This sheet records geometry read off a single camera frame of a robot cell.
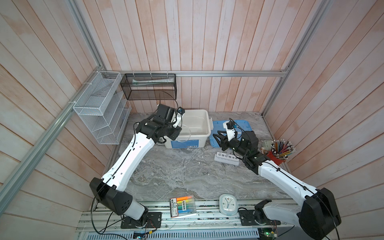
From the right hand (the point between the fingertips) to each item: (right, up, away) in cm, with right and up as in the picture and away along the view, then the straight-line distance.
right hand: (215, 133), depth 78 cm
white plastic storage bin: (-9, +3, +32) cm, 33 cm away
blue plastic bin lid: (+30, +5, +36) cm, 47 cm away
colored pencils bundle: (+40, -9, +8) cm, 42 cm away
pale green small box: (+37, -9, +19) cm, 43 cm away
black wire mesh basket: (-42, +32, +26) cm, 59 cm away
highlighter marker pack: (-18, -38, -2) cm, 42 cm away
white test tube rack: (+10, -16, +14) cm, 23 cm away
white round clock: (+6, -37, -2) cm, 38 cm away
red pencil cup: (+37, -17, +6) cm, 41 cm away
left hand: (-22, +1, -3) cm, 22 cm away
